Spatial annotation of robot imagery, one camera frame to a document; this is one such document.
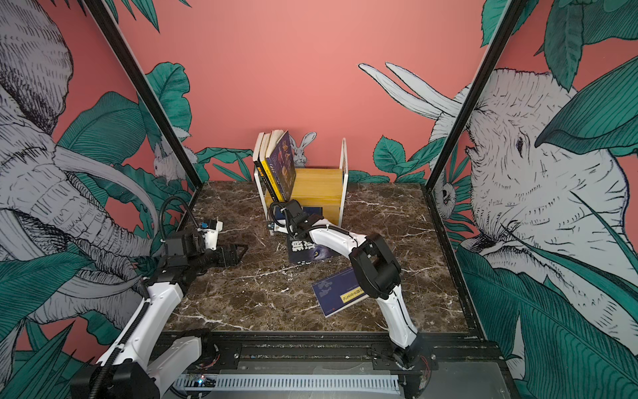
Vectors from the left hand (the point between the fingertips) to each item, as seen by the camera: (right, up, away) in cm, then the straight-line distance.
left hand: (235, 243), depth 81 cm
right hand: (+17, +8, +14) cm, 24 cm away
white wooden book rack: (+28, +18, +14) cm, 36 cm away
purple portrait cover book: (+15, +29, -1) cm, 33 cm away
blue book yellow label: (+16, +10, -5) cm, 20 cm away
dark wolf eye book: (+20, -6, +15) cm, 26 cm away
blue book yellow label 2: (+35, -18, +6) cm, 40 cm away
